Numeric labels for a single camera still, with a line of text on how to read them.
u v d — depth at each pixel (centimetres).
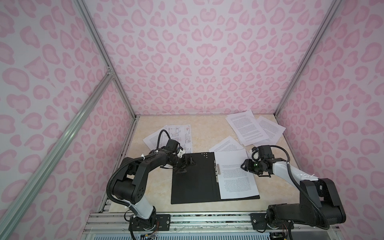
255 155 81
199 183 86
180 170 84
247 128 113
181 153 88
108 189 42
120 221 75
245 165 83
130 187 46
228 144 104
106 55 86
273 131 110
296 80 98
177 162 78
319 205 42
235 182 86
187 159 82
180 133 110
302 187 44
